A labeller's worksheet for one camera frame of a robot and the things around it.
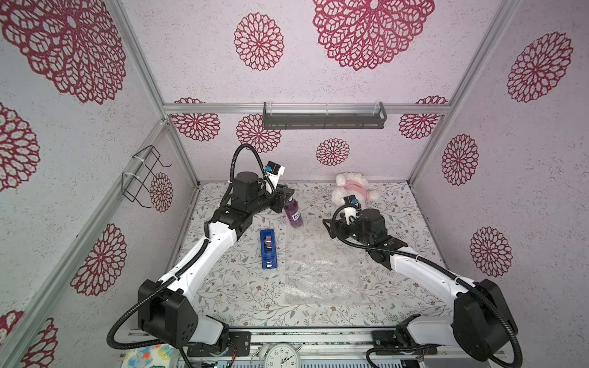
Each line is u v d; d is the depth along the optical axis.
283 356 0.69
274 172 0.64
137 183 0.76
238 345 0.73
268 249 0.91
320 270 0.90
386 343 0.74
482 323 0.41
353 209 0.72
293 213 0.80
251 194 0.60
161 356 0.67
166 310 0.40
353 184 1.09
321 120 0.88
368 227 0.64
